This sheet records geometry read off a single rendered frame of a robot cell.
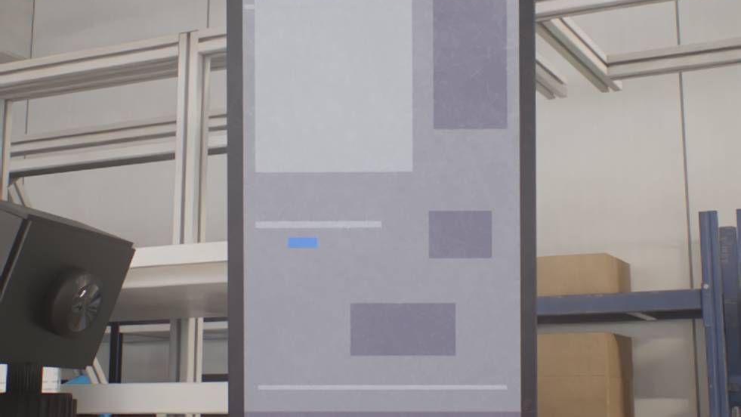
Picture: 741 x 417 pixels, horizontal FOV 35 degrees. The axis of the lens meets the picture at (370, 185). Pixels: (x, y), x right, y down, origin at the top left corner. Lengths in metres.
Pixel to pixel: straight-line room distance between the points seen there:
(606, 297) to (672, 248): 0.57
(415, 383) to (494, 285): 0.12
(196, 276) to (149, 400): 0.18
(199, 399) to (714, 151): 3.46
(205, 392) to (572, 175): 3.47
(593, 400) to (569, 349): 0.20
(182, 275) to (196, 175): 0.62
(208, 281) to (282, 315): 0.46
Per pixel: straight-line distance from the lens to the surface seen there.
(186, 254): 1.48
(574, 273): 4.34
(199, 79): 2.24
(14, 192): 2.65
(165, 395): 1.59
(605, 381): 4.27
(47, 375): 1.58
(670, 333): 4.70
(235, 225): 1.12
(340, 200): 1.11
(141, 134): 2.93
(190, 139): 2.21
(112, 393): 1.65
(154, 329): 5.03
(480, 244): 1.11
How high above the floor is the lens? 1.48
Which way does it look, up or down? 11 degrees up
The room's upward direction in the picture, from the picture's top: straight up
